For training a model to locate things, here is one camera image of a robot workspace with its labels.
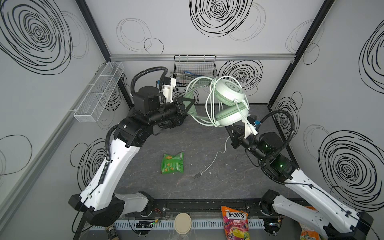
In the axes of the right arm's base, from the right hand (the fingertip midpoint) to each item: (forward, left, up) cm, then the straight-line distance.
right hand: (226, 124), depth 63 cm
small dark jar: (-36, +50, -32) cm, 69 cm away
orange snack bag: (-35, -37, -32) cm, 60 cm away
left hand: (+1, +13, +12) cm, 18 cm away
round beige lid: (-32, +18, -29) cm, 47 cm away
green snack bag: (-4, +27, -32) cm, 42 cm away
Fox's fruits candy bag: (-32, -6, -32) cm, 46 cm away
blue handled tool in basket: (+41, +16, -2) cm, 44 cm away
